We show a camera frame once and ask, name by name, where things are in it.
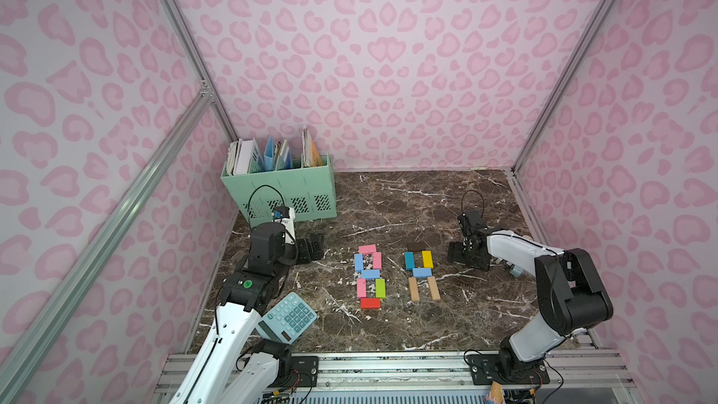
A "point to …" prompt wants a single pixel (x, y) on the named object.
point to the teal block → (409, 260)
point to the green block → (380, 288)
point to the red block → (370, 303)
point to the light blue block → (370, 273)
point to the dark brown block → (416, 246)
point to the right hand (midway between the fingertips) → (460, 257)
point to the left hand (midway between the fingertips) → (309, 233)
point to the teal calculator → (287, 321)
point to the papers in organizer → (244, 155)
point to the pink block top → (367, 249)
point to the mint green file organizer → (309, 191)
